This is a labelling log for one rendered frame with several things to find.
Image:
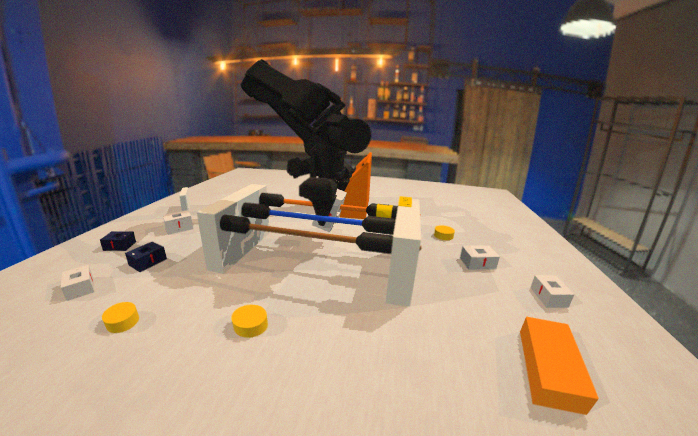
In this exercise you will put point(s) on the small white block with red arrow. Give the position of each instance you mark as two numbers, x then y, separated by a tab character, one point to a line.
178	222

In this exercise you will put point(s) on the small white block with square hole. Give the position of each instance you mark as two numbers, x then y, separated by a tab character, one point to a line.
551	291

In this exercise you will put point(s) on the yellow short cylinder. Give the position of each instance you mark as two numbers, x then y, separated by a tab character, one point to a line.
120	317
444	233
249	321

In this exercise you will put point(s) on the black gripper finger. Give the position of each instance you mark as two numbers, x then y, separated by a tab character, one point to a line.
341	185
322	207

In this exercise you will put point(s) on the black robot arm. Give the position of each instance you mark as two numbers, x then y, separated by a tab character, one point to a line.
299	103

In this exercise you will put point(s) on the white square block with rectangular hole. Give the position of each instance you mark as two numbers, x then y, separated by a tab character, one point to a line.
77	282

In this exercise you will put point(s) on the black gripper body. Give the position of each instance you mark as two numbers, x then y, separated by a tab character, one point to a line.
330	168

